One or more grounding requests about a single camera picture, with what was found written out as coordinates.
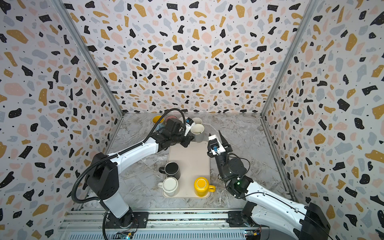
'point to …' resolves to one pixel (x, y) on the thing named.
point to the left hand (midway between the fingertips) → (193, 134)
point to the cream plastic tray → (194, 161)
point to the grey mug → (197, 131)
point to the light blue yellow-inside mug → (160, 124)
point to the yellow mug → (202, 188)
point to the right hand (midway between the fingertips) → (216, 131)
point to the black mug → (171, 169)
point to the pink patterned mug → (170, 117)
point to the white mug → (169, 185)
